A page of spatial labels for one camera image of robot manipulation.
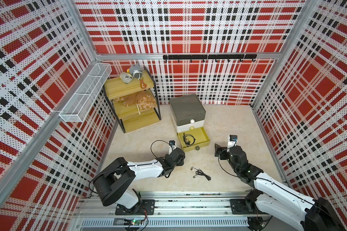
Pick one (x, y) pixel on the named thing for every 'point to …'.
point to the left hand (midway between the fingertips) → (180, 155)
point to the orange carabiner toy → (142, 85)
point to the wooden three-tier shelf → (132, 117)
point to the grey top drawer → (187, 109)
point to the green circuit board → (132, 222)
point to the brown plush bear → (145, 99)
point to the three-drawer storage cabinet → (200, 134)
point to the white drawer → (185, 126)
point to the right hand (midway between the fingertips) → (224, 144)
